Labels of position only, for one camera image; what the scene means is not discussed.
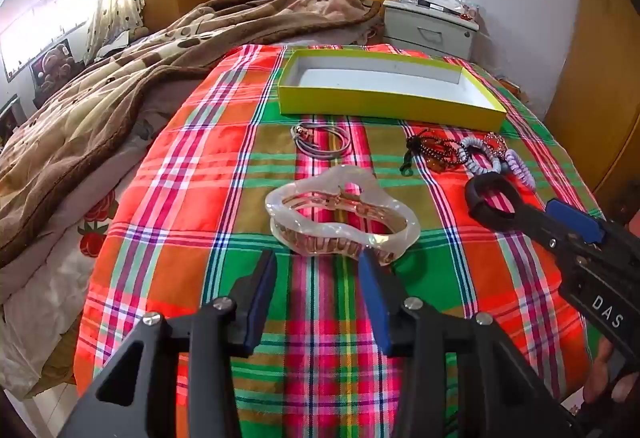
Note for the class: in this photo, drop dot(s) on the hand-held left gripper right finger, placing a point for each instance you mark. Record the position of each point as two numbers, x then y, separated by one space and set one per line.
375 303

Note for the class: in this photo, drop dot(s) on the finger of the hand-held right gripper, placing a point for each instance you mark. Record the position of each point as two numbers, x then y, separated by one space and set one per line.
572 219
536 225

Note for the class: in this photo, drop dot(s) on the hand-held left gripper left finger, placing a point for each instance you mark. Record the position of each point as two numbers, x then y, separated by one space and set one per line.
262 300

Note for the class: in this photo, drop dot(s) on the black wristband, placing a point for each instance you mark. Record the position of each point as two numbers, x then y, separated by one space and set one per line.
473 207

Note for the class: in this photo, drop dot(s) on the pearl white hair claw clip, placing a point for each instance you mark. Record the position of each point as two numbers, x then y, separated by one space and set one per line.
345 218

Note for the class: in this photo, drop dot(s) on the red rhinestone hair clip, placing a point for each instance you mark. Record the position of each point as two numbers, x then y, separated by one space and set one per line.
496 141

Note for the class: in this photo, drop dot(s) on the yellow-green cardboard box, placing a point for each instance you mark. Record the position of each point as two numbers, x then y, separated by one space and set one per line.
380 85

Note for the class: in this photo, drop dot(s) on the person's right hand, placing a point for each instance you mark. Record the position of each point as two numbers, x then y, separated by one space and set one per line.
602 375

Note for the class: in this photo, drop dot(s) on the plaid cloth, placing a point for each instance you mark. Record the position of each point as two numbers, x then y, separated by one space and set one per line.
200 198

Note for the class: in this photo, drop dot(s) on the low wooden stool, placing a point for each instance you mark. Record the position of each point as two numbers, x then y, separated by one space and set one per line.
512 87

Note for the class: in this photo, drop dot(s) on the wooden wardrobe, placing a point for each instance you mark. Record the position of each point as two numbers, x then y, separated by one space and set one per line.
600 67

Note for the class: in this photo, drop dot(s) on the floral bed sheet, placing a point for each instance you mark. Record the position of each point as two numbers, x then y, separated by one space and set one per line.
60 278

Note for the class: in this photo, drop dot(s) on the grey nightstand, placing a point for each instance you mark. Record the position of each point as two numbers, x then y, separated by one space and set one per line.
430 30

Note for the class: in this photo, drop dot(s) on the clutter of small packets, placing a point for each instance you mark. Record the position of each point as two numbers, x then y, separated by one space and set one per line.
447 2

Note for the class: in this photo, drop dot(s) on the brown paw-print blanket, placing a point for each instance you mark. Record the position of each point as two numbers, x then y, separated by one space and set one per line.
100 107

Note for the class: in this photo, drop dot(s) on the window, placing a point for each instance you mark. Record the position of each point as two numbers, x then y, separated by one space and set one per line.
45 27

